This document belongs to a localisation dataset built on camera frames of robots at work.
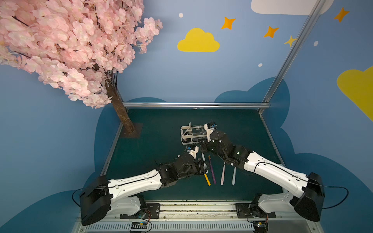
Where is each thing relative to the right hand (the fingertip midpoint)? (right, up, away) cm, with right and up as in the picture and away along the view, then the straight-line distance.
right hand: (201, 138), depth 76 cm
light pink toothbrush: (+14, -23, +12) cm, 30 cm away
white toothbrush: (+1, -11, -2) cm, 11 cm away
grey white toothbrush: (-6, +4, +19) cm, 21 cm away
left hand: (+4, -12, -3) cm, 13 cm away
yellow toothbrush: (+4, -25, +9) cm, 27 cm away
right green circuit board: (+30, -45, -3) cm, 54 cm away
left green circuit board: (-32, -44, -4) cm, 55 cm away
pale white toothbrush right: (+21, -24, +10) cm, 33 cm away
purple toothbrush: (+8, -21, +12) cm, 26 cm away
